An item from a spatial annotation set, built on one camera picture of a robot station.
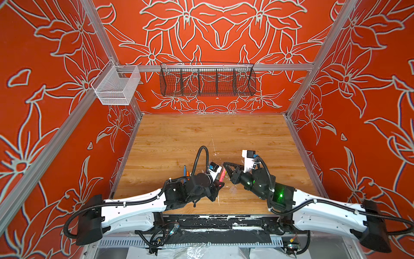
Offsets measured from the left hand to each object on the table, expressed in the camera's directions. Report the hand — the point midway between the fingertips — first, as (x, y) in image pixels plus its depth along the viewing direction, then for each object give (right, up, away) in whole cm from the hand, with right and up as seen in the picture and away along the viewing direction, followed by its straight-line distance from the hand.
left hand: (224, 183), depth 70 cm
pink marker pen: (-1, +4, -2) cm, 4 cm away
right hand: (-2, +8, -3) cm, 9 cm away
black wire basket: (-8, +55, +28) cm, 62 cm away
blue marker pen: (-20, 0, +21) cm, 29 cm away
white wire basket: (-62, +50, +23) cm, 83 cm away
